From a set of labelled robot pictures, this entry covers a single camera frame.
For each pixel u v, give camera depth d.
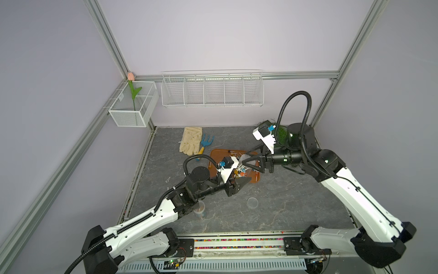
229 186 0.56
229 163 0.53
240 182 0.61
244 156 0.59
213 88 1.05
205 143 1.12
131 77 0.89
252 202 0.87
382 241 0.39
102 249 0.39
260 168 0.53
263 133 0.51
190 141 1.12
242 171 0.61
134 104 0.89
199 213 0.75
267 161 0.51
